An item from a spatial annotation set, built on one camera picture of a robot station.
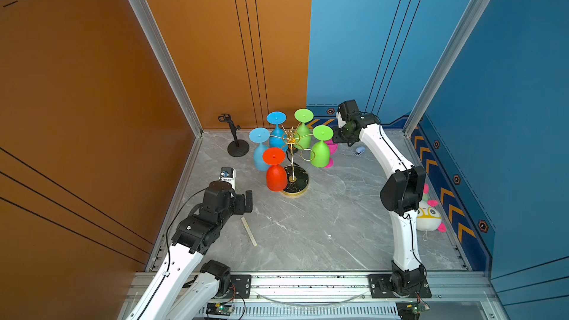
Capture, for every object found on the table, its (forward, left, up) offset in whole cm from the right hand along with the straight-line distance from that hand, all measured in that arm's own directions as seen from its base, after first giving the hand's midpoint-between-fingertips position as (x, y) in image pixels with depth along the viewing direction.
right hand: (337, 136), depth 96 cm
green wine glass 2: (-14, +9, +6) cm, 17 cm away
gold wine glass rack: (-12, +17, -14) cm, 26 cm away
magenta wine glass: (-7, +3, +1) cm, 8 cm away
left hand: (-28, +38, +4) cm, 47 cm away
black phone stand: (+5, +47, -13) cm, 49 cm away
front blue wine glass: (-13, +31, +13) cm, 36 cm away
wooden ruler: (-36, +37, -15) cm, 54 cm away
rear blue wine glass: (-13, +25, +13) cm, 30 cm away
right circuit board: (-60, -18, -17) cm, 65 cm away
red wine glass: (-23, +25, +2) cm, 35 cm away
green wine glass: (-5, +15, +3) cm, 17 cm away
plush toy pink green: (-33, -32, -11) cm, 47 cm away
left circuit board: (-60, +43, -18) cm, 76 cm away
